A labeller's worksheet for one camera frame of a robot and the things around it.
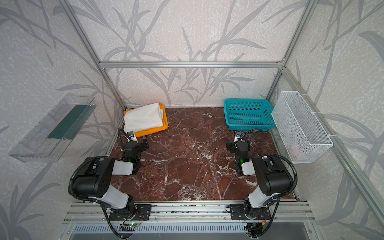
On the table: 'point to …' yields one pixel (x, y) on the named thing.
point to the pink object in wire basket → (297, 151)
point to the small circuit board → (131, 224)
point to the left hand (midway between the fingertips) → (138, 134)
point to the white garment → (143, 118)
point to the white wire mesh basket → (302, 136)
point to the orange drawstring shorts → (165, 125)
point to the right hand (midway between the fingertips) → (238, 134)
